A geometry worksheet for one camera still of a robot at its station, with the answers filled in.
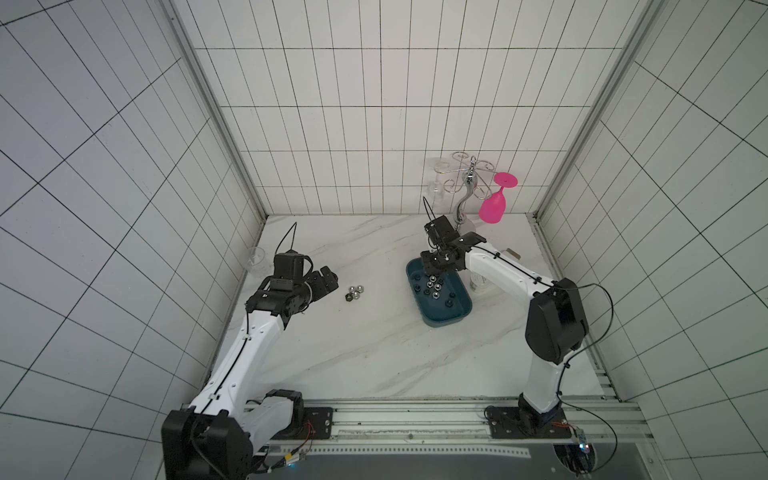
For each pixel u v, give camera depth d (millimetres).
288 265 600
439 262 779
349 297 965
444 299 952
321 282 713
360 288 977
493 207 976
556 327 487
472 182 949
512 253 1067
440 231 713
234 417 396
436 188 1000
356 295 969
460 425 743
